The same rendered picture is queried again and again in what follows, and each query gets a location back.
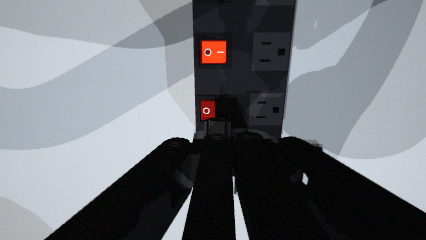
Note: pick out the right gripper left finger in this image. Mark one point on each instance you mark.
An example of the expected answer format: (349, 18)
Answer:
(138, 206)

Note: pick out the black power strip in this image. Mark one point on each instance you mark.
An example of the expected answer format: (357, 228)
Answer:
(242, 50)

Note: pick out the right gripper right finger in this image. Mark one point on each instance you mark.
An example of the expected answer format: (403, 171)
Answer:
(276, 205)

